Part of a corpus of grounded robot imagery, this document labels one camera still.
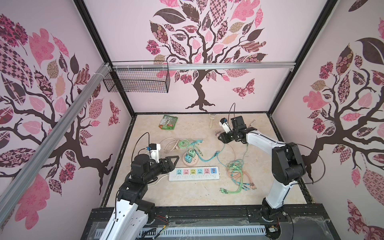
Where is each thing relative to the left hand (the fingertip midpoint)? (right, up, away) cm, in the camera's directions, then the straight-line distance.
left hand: (176, 161), depth 72 cm
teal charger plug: (+5, -2, +15) cm, 16 cm away
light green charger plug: (+8, +1, +17) cm, 19 cm away
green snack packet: (-12, +20, +42) cm, 48 cm away
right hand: (+28, +13, +23) cm, 38 cm away
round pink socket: (+9, -4, +19) cm, 21 cm away
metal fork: (+54, +20, +41) cm, 71 cm away
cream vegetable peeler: (+23, +26, +45) cm, 57 cm away
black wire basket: (-27, +50, +23) cm, 61 cm away
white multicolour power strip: (+9, -10, +13) cm, 19 cm away
